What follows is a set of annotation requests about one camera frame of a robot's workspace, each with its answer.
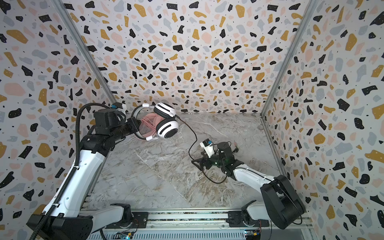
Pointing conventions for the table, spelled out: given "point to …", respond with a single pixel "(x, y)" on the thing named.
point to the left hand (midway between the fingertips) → (140, 118)
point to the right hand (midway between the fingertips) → (195, 156)
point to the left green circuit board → (123, 235)
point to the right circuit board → (252, 234)
